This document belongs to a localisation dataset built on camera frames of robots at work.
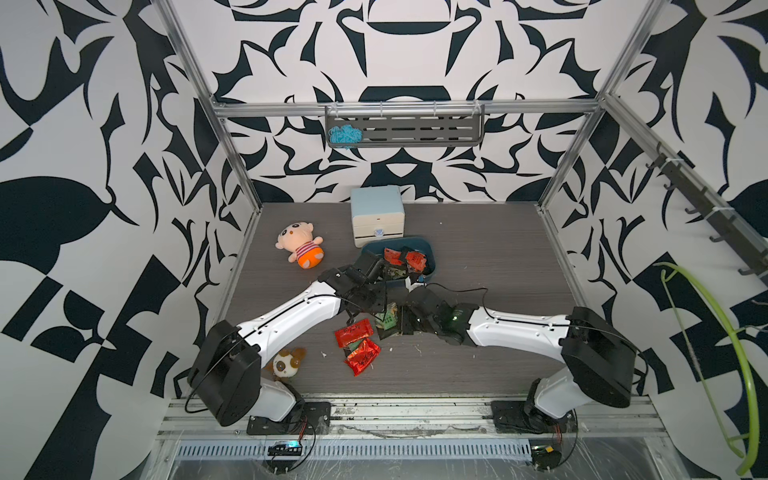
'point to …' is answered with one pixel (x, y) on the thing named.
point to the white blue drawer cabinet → (377, 213)
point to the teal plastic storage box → (374, 253)
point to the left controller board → (285, 448)
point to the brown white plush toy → (285, 364)
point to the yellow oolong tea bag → (388, 318)
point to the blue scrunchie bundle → (344, 135)
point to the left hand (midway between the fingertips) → (375, 295)
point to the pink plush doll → (297, 239)
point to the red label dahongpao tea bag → (416, 259)
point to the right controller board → (545, 458)
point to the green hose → (748, 378)
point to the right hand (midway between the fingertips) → (391, 311)
